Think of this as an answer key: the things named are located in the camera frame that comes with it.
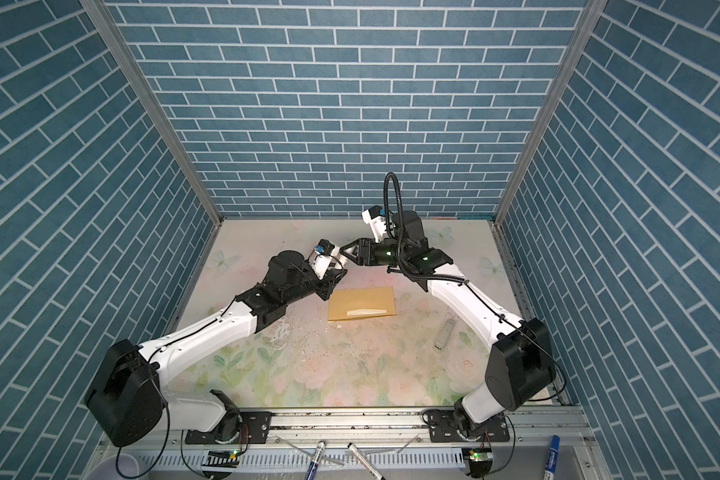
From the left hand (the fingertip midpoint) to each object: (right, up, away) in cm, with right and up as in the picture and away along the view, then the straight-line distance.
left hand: (343, 268), depth 80 cm
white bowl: (-50, -42, -16) cm, 67 cm away
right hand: (+1, +6, -5) cm, 7 cm away
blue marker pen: (-6, -45, -12) cm, 47 cm away
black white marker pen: (+6, -45, -11) cm, 46 cm away
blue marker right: (+49, -45, -12) cm, 68 cm away
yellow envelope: (+2, -12, +16) cm, 21 cm away
